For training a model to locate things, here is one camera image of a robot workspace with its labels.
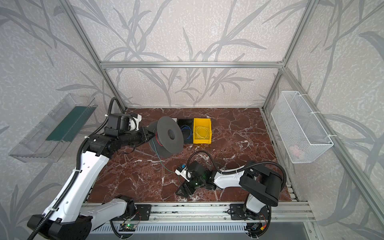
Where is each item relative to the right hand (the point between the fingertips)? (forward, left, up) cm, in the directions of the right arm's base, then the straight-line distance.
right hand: (179, 184), depth 79 cm
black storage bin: (+34, -2, +1) cm, 34 cm away
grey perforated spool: (+16, +4, +22) cm, 28 cm away
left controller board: (-18, +24, -4) cm, 30 cm away
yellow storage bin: (+37, -12, -3) cm, 39 cm away
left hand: (+18, +9, +26) cm, 33 cm away
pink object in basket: (+11, -59, +17) cm, 62 cm away
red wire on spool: (+15, +10, +22) cm, 28 cm away
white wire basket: (+9, -54, +31) cm, 63 cm away
